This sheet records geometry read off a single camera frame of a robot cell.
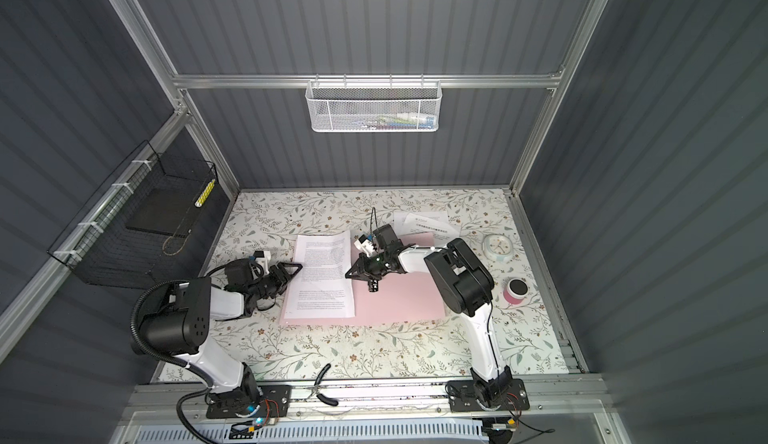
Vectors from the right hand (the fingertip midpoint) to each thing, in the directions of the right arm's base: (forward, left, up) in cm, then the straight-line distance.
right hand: (349, 279), depth 93 cm
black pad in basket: (+4, +42, +29) cm, 51 cm away
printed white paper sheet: (-3, +9, -1) cm, 9 cm away
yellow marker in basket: (+10, +38, +26) cm, 47 cm away
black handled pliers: (-32, +5, -2) cm, 32 cm away
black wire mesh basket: (-8, +50, +32) cm, 60 cm away
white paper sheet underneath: (+26, -30, -4) cm, 40 cm away
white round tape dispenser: (+12, -49, -1) cm, 51 cm away
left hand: (+3, +16, +1) cm, 17 cm away
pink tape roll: (-5, -50, +2) cm, 50 cm away
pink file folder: (-3, -17, -8) cm, 19 cm away
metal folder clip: (-1, -7, -2) cm, 8 cm away
